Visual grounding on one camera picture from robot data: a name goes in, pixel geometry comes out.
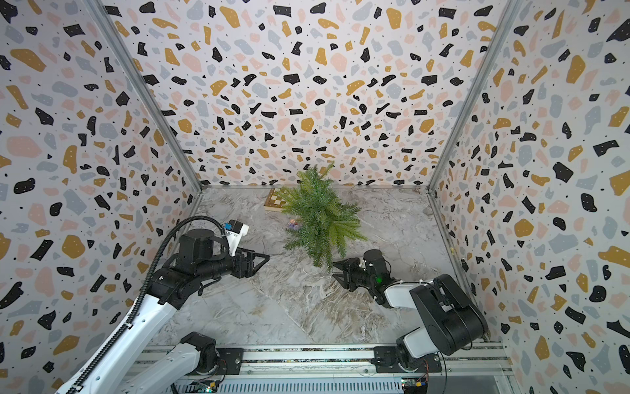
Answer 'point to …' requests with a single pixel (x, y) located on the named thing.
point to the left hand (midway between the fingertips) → (263, 255)
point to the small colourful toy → (294, 225)
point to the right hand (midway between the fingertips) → (332, 267)
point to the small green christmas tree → (326, 223)
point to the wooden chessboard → (276, 199)
